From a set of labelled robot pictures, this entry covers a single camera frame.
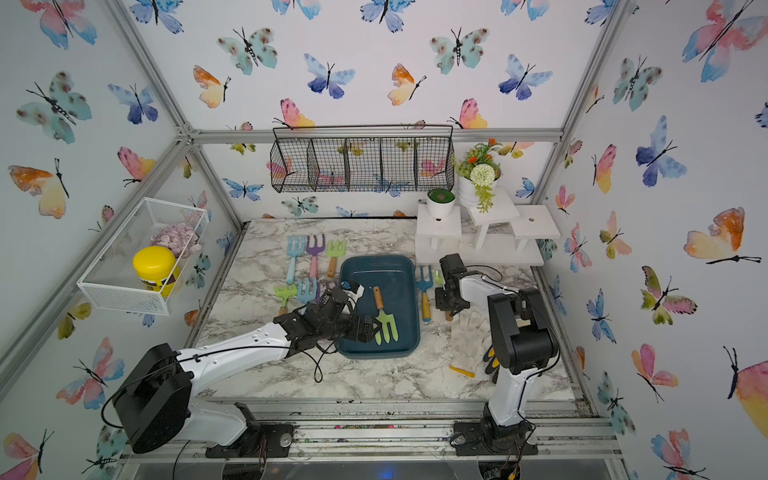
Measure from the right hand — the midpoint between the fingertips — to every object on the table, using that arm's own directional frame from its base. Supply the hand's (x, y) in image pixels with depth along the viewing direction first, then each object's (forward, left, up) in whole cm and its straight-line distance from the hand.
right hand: (451, 299), depth 98 cm
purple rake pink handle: (+20, +50, -2) cm, 54 cm away
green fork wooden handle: (-8, +21, +1) cm, 22 cm away
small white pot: (+22, +5, +22) cm, 32 cm away
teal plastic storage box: (+8, +18, -1) cm, 19 cm away
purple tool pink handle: (+1, +44, 0) cm, 44 cm away
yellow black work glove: (-12, -5, -1) cm, 13 cm away
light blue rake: (-1, +48, -1) cm, 48 cm away
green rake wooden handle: (+7, +3, -1) cm, 8 cm away
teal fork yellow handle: (+5, +8, 0) cm, 10 cm away
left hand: (-14, +23, +10) cm, 29 cm away
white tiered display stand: (+30, -21, -1) cm, 37 cm away
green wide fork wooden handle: (+19, +42, -2) cm, 47 cm away
